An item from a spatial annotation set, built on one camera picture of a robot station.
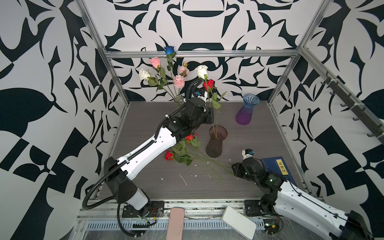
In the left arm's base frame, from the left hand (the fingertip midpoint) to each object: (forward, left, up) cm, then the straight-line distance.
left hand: (215, 106), depth 70 cm
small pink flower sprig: (+31, +15, -2) cm, 35 cm away
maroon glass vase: (-3, -3, -34) cm, 34 cm away
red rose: (+3, +12, -32) cm, 34 cm away
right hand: (-17, -11, -29) cm, 35 cm away
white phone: (-43, -10, -31) cm, 53 cm away
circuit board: (-43, -25, -36) cm, 62 cm away
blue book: (-15, -38, -34) cm, 54 cm away
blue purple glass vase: (+16, -24, -27) cm, 39 cm away
